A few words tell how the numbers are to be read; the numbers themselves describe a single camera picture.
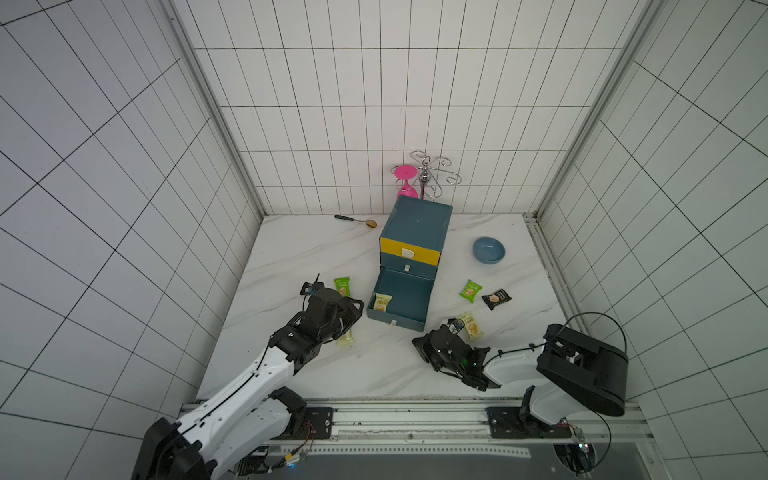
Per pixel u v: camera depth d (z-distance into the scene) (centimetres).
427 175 95
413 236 86
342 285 98
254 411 59
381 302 93
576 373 45
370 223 118
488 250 107
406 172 94
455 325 82
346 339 86
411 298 92
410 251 83
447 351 65
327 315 59
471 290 97
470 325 88
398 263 90
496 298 95
